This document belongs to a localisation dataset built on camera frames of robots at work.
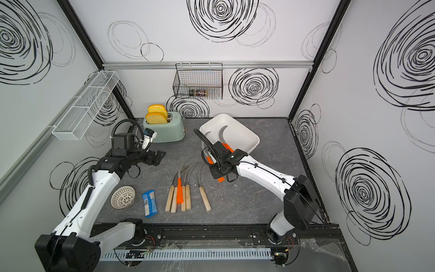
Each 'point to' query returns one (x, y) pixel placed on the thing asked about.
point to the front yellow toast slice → (156, 118)
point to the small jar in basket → (192, 93)
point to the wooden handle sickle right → (203, 194)
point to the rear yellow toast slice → (160, 108)
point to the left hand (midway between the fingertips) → (155, 149)
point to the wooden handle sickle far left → (170, 195)
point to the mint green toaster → (174, 130)
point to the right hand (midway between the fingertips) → (215, 171)
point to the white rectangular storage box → (235, 135)
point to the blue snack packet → (150, 205)
